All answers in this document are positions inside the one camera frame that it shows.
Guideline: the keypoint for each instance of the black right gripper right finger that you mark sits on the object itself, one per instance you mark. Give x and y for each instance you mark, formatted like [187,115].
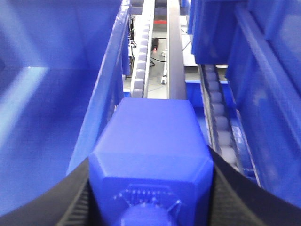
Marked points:
[247,207]

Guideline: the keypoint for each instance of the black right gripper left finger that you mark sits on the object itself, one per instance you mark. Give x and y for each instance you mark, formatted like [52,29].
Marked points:
[47,209]

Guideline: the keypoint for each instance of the blue plastic box with knob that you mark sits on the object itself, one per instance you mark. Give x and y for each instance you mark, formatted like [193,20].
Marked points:
[150,141]

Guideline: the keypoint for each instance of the large blue plastic bin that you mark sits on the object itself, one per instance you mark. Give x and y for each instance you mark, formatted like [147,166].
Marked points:
[47,94]

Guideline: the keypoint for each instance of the steel rack with roller tracks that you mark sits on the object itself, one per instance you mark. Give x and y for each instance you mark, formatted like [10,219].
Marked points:
[176,58]

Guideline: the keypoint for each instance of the black device with red light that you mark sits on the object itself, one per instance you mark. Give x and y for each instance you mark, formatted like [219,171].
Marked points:
[155,43]

